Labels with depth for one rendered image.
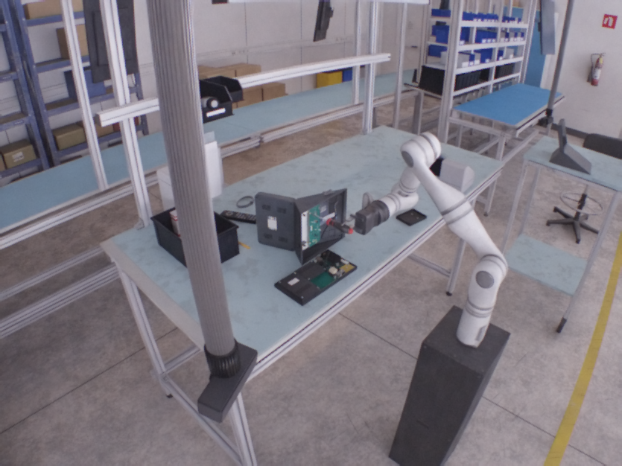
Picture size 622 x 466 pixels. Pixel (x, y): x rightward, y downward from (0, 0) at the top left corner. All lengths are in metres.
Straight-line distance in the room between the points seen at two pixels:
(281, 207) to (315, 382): 1.19
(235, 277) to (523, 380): 1.81
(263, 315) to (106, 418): 1.39
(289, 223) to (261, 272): 0.20
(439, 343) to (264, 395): 1.16
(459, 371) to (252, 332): 0.68
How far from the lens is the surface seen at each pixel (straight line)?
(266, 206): 1.43
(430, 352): 1.41
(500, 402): 2.43
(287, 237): 1.46
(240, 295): 1.32
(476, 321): 1.35
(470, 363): 1.38
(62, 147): 4.69
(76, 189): 2.52
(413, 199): 1.48
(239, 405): 1.41
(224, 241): 1.42
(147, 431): 2.27
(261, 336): 1.18
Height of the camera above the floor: 1.86
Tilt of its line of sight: 33 degrees down
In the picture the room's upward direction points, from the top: straight up
